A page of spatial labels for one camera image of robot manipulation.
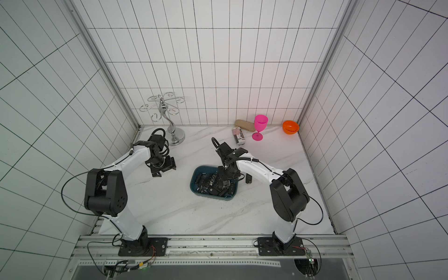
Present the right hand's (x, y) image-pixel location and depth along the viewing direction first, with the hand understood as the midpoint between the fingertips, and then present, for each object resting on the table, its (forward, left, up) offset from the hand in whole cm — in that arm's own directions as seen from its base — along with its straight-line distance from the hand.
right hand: (224, 174), depth 89 cm
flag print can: (+30, -7, -4) cm, 31 cm away
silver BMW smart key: (-5, -2, 0) cm, 5 cm away
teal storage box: (-3, +10, -4) cm, 11 cm away
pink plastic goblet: (+31, -20, +8) cm, 38 cm away
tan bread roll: (+42, -12, -5) cm, 44 cm away
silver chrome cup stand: (+28, +34, +21) cm, 49 cm away
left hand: (-1, +30, 0) cm, 30 cm away
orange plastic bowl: (+40, -42, -5) cm, 58 cm away
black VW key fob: (+2, -13, -7) cm, 15 cm away
